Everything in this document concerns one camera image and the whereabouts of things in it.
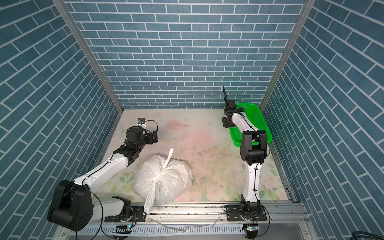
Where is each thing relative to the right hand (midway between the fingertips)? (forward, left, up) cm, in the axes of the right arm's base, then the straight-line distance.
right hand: (229, 122), depth 103 cm
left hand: (-19, +48, +10) cm, 53 cm away
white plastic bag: (-44, +38, +2) cm, 59 cm away
